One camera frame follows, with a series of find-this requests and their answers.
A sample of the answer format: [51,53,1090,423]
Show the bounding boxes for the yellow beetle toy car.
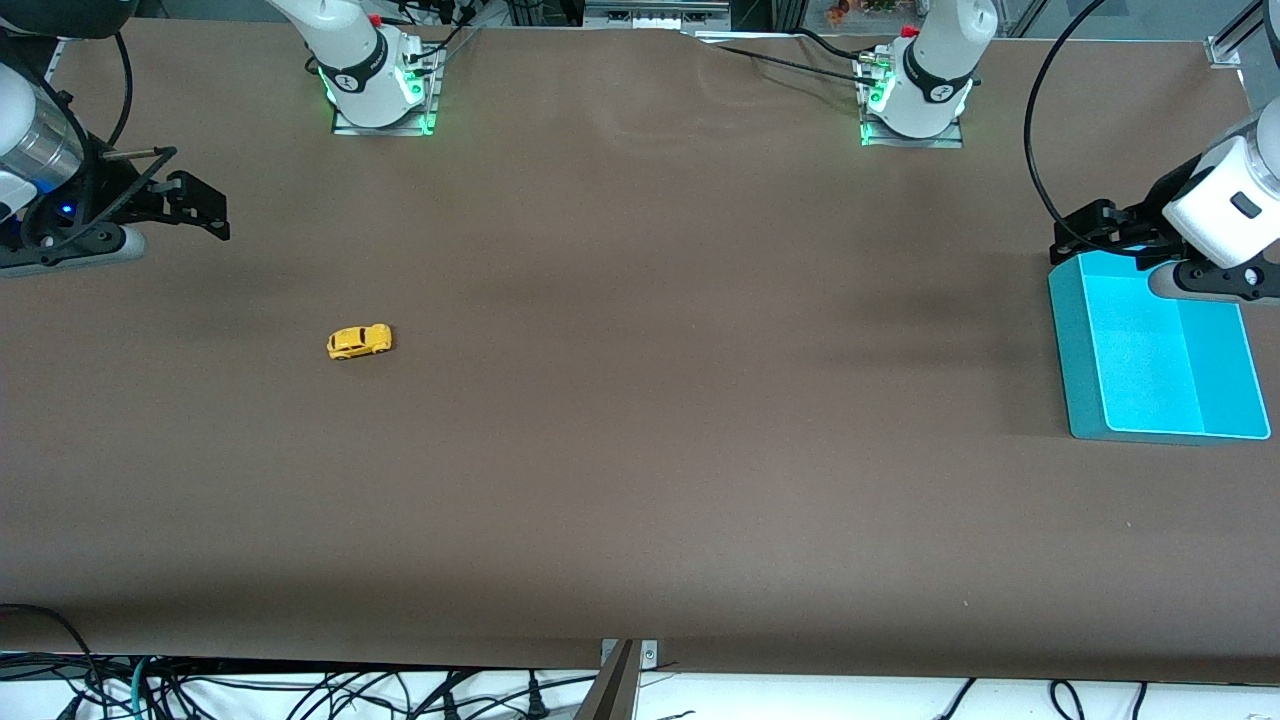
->
[326,323,394,361]

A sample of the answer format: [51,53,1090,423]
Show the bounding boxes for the teal plastic tray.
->
[1047,248,1272,444]

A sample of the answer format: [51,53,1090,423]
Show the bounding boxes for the aluminium corner profile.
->
[1205,0,1263,69]

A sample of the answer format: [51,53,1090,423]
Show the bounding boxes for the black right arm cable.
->
[20,30,179,251]

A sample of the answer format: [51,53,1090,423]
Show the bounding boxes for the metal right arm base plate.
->
[330,40,441,137]

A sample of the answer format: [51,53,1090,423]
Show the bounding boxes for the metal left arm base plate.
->
[858,50,967,150]

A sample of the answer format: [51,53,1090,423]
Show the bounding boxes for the black base connector cables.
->
[400,0,486,76]

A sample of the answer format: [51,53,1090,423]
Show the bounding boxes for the short black table cable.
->
[790,28,876,66]

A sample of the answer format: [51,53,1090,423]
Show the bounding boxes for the long black table cable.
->
[690,38,881,91]

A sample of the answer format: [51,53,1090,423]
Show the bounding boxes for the black looped floor cable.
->
[0,603,106,720]

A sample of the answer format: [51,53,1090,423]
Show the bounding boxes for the silver aluminium frame rail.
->
[585,0,731,31]

